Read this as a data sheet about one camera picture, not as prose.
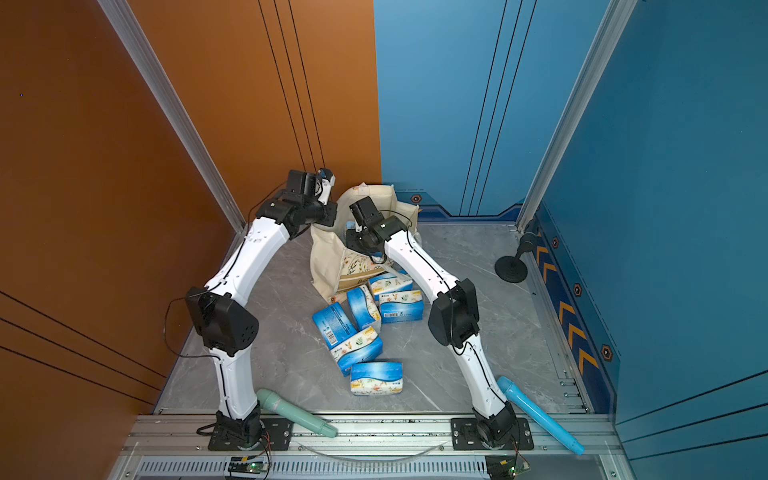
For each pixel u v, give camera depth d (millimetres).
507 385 779
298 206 667
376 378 740
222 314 499
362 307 870
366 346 797
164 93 828
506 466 694
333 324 850
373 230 660
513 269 1052
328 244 833
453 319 562
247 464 718
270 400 756
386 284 916
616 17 699
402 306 878
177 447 742
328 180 772
